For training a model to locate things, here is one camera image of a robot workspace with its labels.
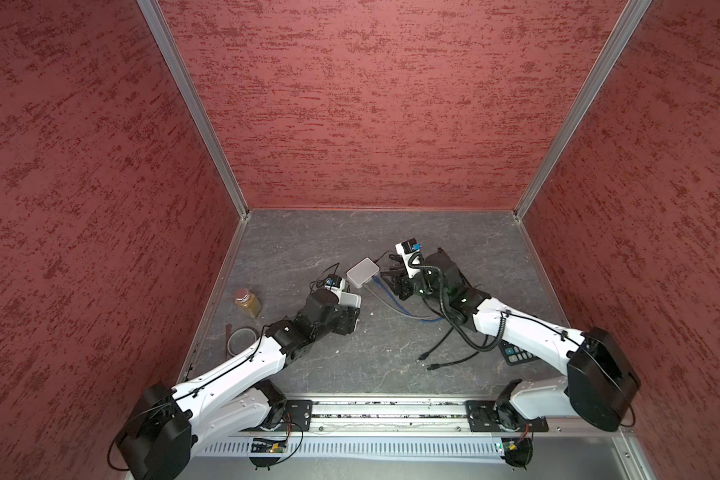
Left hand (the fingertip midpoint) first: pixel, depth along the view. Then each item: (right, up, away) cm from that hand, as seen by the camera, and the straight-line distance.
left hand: (347, 314), depth 82 cm
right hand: (+11, +11, -2) cm, 15 cm away
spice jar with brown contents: (-29, +3, +3) cm, 30 cm away
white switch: (+4, +10, +20) cm, 23 cm away
